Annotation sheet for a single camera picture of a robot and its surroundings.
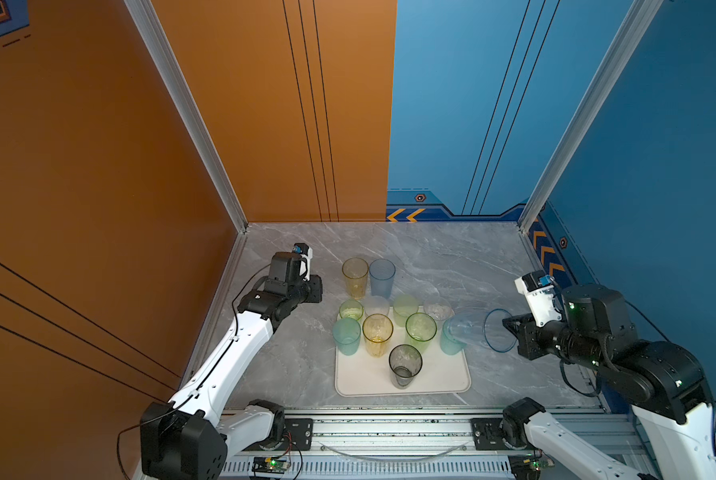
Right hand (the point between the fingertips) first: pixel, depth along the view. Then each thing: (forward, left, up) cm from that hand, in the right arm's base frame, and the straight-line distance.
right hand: (503, 319), depth 60 cm
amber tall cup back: (+6, +26, -17) cm, 31 cm away
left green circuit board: (-22, +52, -31) cm, 64 cm away
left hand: (+18, +41, -11) cm, 47 cm away
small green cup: (+18, +33, -26) cm, 46 cm away
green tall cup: (+10, +13, -25) cm, 30 cm away
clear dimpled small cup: (+17, +26, -22) cm, 38 cm away
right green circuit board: (-22, -10, -32) cm, 40 cm away
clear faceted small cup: (+17, +6, -27) cm, 33 cm away
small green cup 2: (+16, +17, -22) cm, 32 cm away
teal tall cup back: (+10, +35, -27) cm, 45 cm away
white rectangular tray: (-1, +30, -30) cm, 43 cm away
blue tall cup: (+24, +24, -16) cm, 38 cm away
